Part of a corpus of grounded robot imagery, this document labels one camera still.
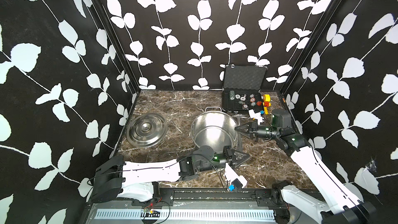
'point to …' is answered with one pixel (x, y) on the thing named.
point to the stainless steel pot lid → (146, 129)
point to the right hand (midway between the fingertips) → (235, 128)
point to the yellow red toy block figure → (266, 103)
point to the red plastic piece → (259, 103)
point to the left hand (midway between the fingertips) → (246, 147)
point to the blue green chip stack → (231, 95)
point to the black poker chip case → (242, 88)
